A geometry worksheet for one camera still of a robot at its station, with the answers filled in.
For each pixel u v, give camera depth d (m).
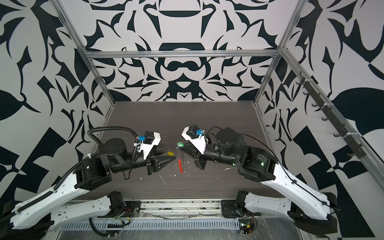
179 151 0.53
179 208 0.76
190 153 0.47
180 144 0.51
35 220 0.41
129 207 0.74
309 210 0.38
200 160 0.44
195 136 0.42
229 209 0.74
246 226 0.71
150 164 0.47
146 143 0.45
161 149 0.55
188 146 0.50
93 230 0.69
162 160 0.51
